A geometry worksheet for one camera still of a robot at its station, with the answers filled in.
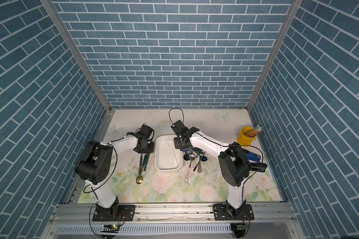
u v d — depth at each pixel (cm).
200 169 89
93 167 49
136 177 86
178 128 71
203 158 94
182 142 65
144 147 82
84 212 75
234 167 48
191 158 91
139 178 86
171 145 99
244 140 95
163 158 94
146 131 82
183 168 88
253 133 93
